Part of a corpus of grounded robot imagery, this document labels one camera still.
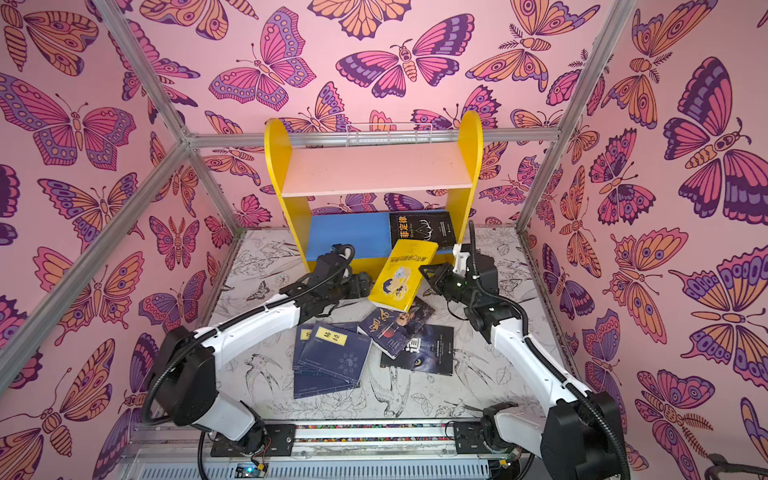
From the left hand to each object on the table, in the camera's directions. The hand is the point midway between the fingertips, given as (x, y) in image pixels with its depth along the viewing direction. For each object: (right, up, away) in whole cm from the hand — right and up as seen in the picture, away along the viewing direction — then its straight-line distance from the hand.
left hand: (366, 277), depth 85 cm
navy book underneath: (-15, -28, -4) cm, 32 cm away
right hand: (+15, +4, -8) cm, 17 cm away
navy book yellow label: (-9, -21, -1) cm, 23 cm away
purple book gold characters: (+7, -16, +3) cm, 18 cm away
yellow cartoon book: (+9, 0, -4) cm, 10 cm away
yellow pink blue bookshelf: (-11, +30, +28) cm, 42 cm away
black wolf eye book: (+20, -23, +2) cm, 30 cm away
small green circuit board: (-27, -46, -13) cm, 55 cm away
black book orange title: (+20, +16, +12) cm, 28 cm away
